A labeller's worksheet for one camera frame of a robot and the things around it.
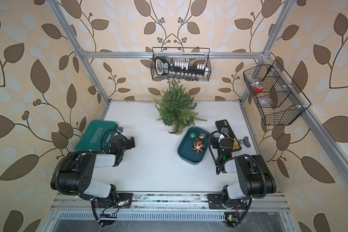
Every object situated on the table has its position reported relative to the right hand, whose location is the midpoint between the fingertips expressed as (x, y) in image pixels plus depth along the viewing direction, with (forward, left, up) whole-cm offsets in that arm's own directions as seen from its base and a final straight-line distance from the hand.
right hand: (221, 135), depth 93 cm
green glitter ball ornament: (+2, +18, -1) cm, 19 cm away
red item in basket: (+14, -18, +26) cm, 35 cm away
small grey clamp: (-2, -17, -5) cm, 18 cm away
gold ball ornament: (+1, +12, -1) cm, 12 cm away
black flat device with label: (+12, -5, -5) cm, 14 cm away
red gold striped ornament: (-8, +15, +1) cm, 17 cm away
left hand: (+2, +64, -1) cm, 64 cm away
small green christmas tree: (+9, +28, +18) cm, 34 cm away
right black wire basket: (+6, -26, +27) cm, 38 cm away
